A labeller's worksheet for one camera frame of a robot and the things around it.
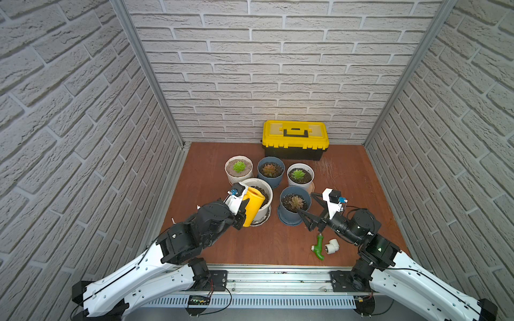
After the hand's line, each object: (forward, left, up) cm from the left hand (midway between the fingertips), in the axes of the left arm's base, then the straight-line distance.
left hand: (244, 192), depth 67 cm
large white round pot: (+11, -8, -15) cm, 21 cm away
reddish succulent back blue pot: (+23, -10, -17) cm, 30 cm away
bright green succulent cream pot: (+23, +4, -15) cm, 28 cm away
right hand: (-2, -22, -2) cm, 22 cm away
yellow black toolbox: (+38, -23, -11) cm, 46 cm away
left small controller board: (-29, +17, -31) cm, 46 cm away
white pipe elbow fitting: (-11, -36, -24) cm, 45 cm away
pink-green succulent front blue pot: (+6, -20, -18) cm, 28 cm away
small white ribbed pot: (+16, -27, -17) cm, 36 cm away
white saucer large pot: (+2, -7, -28) cm, 29 cm away
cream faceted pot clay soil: (+20, +7, -17) cm, 27 cm away
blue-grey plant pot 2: (+12, -23, -17) cm, 31 cm away
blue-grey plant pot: (+17, -13, -17) cm, 27 cm away
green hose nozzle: (-11, -30, -26) cm, 41 cm away
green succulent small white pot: (+20, -24, -16) cm, 35 cm away
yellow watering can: (-2, -4, -2) cm, 5 cm away
